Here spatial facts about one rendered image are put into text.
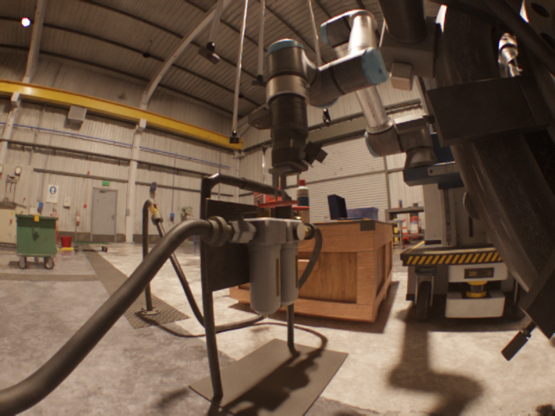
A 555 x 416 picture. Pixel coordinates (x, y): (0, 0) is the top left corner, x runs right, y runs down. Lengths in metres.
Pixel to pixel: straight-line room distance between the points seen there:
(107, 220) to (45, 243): 7.65
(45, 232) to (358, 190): 9.12
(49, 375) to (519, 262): 0.59
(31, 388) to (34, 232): 2.53
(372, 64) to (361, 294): 0.82
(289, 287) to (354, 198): 8.73
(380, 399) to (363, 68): 0.77
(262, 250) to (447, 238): 0.99
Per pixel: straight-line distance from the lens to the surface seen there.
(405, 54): 0.45
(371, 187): 9.13
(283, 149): 0.41
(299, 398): 0.64
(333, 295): 1.06
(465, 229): 1.33
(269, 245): 0.53
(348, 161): 9.69
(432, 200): 1.45
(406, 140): 1.19
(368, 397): 0.66
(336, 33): 1.10
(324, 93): 0.59
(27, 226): 2.81
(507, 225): 0.36
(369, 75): 0.55
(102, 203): 10.34
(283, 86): 0.47
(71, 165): 10.59
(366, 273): 0.98
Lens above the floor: 0.43
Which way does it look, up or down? 6 degrees up
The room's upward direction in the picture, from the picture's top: 1 degrees counter-clockwise
